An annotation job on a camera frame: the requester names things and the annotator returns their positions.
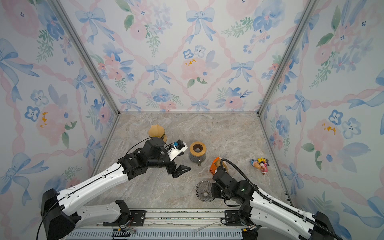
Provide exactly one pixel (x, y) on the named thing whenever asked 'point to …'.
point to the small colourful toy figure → (261, 163)
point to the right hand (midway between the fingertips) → (209, 190)
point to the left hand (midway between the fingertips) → (186, 159)
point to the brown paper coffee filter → (156, 131)
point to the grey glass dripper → (203, 191)
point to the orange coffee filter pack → (216, 163)
